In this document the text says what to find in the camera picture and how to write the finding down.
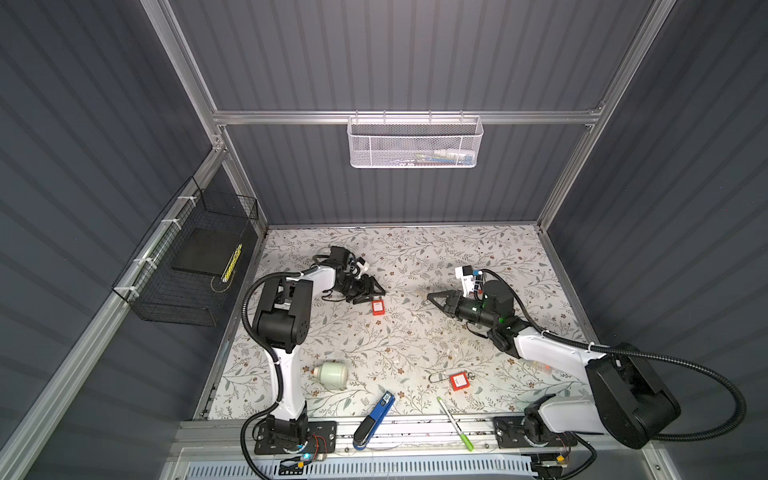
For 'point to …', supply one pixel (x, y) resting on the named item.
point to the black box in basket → (206, 251)
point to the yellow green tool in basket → (233, 263)
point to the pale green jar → (332, 375)
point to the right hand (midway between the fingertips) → (431, 300)
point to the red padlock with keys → (458, 381)
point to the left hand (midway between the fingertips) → (379, 295)
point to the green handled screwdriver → (463, 437)
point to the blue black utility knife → (369, 425)
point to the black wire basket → (180, 274)
